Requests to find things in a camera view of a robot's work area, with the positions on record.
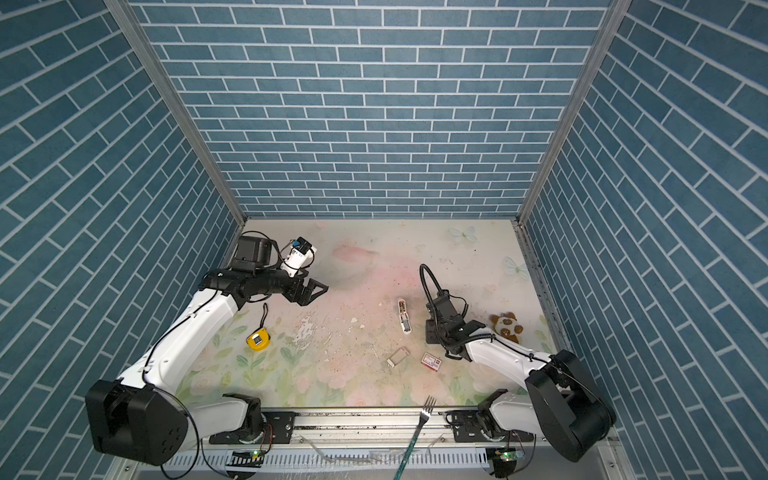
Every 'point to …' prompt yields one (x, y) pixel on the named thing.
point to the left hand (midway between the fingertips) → (315, 279)
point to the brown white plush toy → (505, 326)
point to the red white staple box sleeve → (431, 361)
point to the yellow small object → (259, 340)
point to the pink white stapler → (404, 317)
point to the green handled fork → (426, 411)
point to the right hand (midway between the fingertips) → (431, 324)
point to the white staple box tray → (400, 354)
